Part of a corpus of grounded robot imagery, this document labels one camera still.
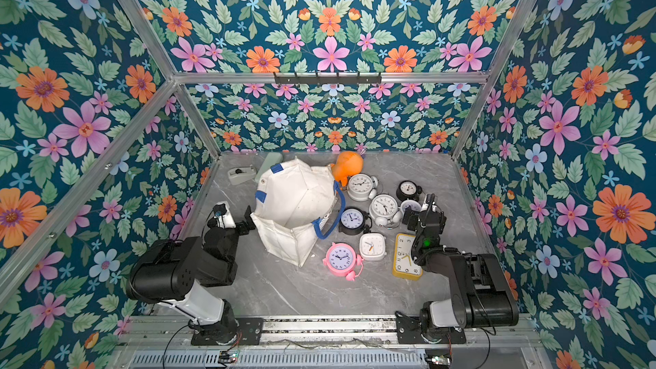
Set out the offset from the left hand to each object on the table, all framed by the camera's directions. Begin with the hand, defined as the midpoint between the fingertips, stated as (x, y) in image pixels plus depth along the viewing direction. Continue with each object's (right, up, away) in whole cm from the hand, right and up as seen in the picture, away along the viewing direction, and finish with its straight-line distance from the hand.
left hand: (237, 209), depth 89 cm
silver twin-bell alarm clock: (+45, +7, +14) cm, 47 cm away
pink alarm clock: (+37, -17, -3) cm, 41 cm away
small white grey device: (-7, +12, +19) cm, 24 cm away
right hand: (+70, 0, +2) cm, 70 cm away
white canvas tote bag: (+18, +1, +11) cm, 21 cm away
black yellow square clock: (+58, -18, -5) cm, 61 cm away
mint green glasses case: (+4, +19, +24) cm, 31 cm away
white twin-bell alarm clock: (+65, +1, +9) cm, 66 cm away
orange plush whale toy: (+40, +17, +18) cm, 47 cm away
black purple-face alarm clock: (+42, -5, +6) cm, 43 cm away
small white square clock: (+48, -13, -1) cm, 50 cm away
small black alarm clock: (+64, +6, +13) cm, 66 cm away
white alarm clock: (+54, -1, +6) cm, 54 cm away
